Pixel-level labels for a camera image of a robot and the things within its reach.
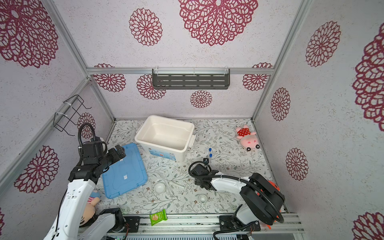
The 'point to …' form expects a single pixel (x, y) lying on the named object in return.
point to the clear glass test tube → (176, 184)
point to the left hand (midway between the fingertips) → (117, 155)
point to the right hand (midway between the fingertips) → (201, 176)
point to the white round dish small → (203, 198)
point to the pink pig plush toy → (249, 140)
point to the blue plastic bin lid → (125, 173)
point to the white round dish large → (159, 188)
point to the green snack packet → (158, 217)
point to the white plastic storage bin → (165, 138)
